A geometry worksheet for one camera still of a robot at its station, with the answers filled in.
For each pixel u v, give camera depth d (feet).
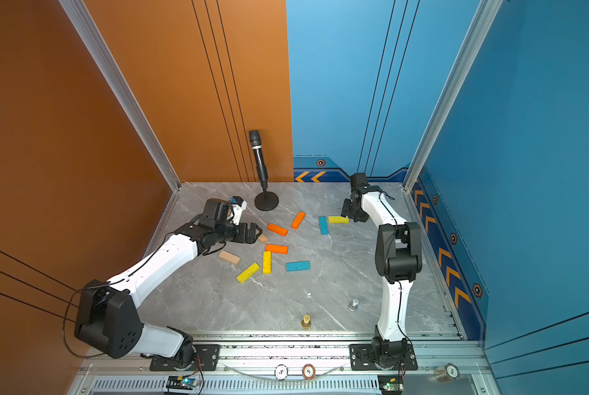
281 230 3.37
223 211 2.21
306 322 2.51
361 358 2.38
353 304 2.64
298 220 3.48
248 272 2.97
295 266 3.01
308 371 2.33
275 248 3.17
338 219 3.50
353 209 2.78
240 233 2.44
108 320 1.43
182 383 2.32
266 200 3.67
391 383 2.33
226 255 3.09
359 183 2.65
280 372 2.33
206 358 2.42
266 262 3.05
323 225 3.46
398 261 1.79
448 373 2.15
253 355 2.48
